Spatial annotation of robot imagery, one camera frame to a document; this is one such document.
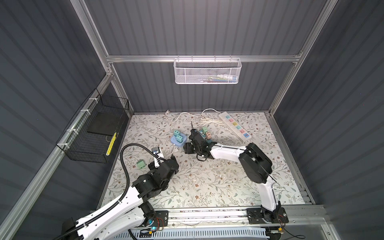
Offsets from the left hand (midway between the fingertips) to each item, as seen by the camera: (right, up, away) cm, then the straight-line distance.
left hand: (167, 158), depth 76 cm
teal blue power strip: (+24, +7, +23) cm, 34 cm away
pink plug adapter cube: (+23, +11, +22) cm, 34 cm away
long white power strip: (+47, +13, +29) cm, 56 cm away
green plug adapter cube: (+21, +14, +25) cm, 36 cm away
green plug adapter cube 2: (-19, -6, +14) cm, 24 cm away
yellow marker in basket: (-25, +7, -8) cm, 27 cm away
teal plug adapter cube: (+2, +12, +23) cm, 26 cm away
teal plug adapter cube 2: (+4, +9, +20) cm, 22 cm away
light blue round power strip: (+1, +6, +23) cm, 24 cm away
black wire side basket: (-37, +11, -5) cm, 39 cm away
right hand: (+10, +3, +18) cm, 21 cm away
